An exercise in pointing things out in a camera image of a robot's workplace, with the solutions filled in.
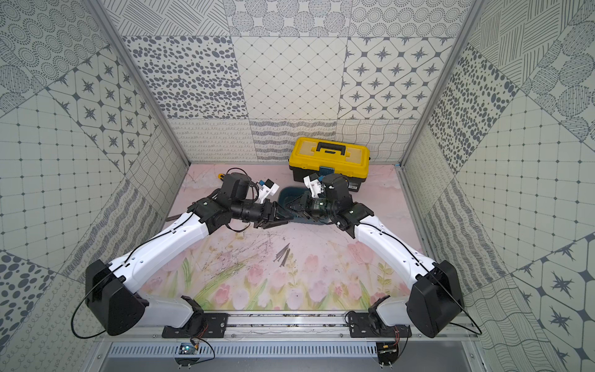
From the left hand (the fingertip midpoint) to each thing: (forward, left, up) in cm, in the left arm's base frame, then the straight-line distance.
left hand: (291, 214), depth 68 cm
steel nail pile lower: (-4, +5, -29) cm, 30 cm away
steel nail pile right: (0, +6, -29) cm, 29 cm away
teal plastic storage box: (+5, +1, +1) cm, 6 cm away
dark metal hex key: (+15, +56, -28) cm, 64 cm away
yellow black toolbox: (+38, -6, -11) cm, 40 cm away
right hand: (+4, +2, -3) cm, 5 cm away
